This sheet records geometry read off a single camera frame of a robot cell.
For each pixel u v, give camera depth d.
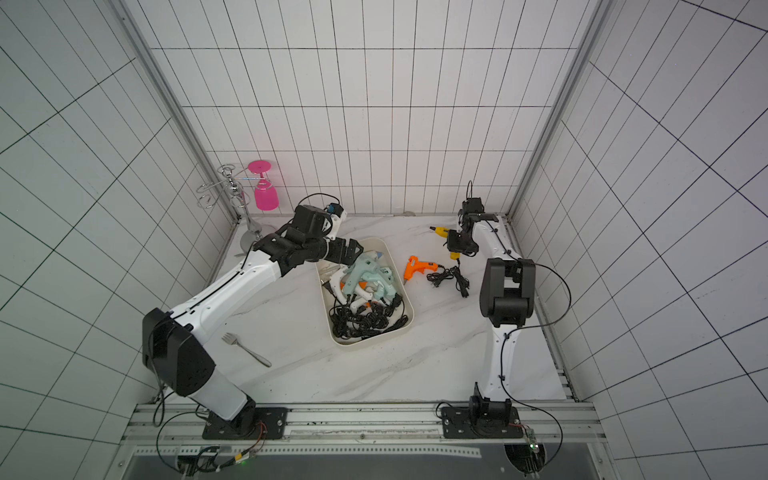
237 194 0.93
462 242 0.88
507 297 0.57
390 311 0.89
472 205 0.83
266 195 1.03
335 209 0.72
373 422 0.74
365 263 0.92
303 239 0.61
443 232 1.03
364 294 0.92
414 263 1.03
